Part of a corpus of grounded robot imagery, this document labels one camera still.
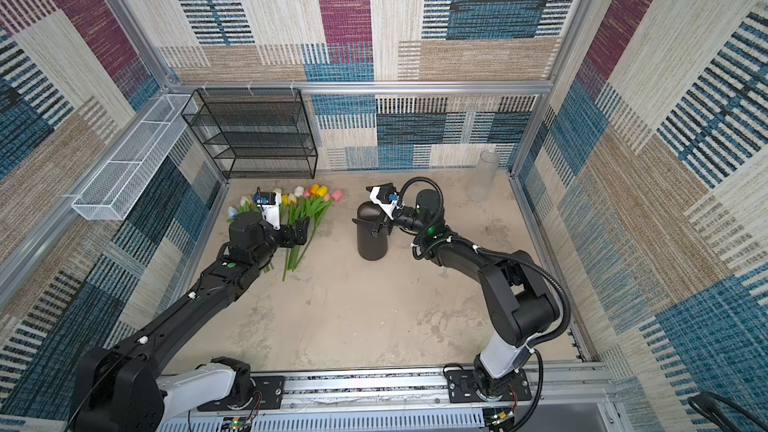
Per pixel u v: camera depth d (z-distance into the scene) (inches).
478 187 42.6
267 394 28.8
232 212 41.4
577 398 28.8
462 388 28.7
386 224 28.7
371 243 37.4
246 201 41.3
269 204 27.6
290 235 29.0
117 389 15.5
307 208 41.3
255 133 43.6
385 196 26.4
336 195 43.7
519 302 18.3
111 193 27.6
